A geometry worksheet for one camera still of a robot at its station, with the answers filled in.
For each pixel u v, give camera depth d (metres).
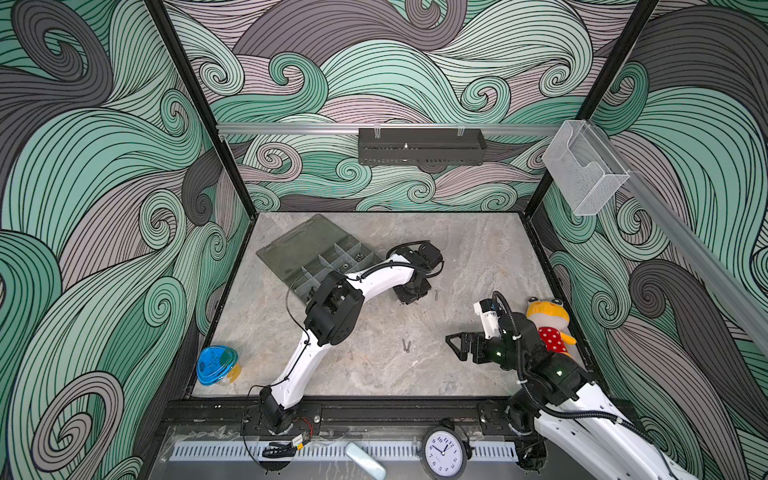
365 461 0.65
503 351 0.62
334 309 0.57
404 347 0.86
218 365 0.72
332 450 0.70
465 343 0.66
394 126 0.94
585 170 0.76
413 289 0.81
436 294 0.97
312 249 1.10
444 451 0.67
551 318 0.83
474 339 0.66
